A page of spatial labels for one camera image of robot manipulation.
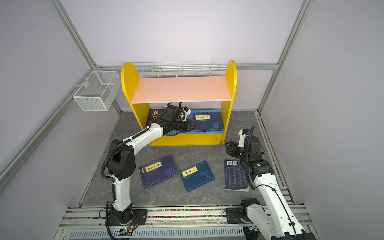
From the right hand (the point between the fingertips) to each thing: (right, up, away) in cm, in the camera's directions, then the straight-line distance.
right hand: (231, 145), depth 78 cm
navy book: (-41, -16, +8) cm, 45 cm away
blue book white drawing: (-11, +13, +14) cm, 22 cm away
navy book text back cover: (+5, -19, +8) cm, 21 cm away
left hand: (-17, +9, +8) cm, 21 cm away
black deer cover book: (-45, +18, +15) cm, 51 cm away
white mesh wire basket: (-83, +33, +21) cm, 92 cm away
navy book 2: (-18, -19, +9) cm, 28 cm away
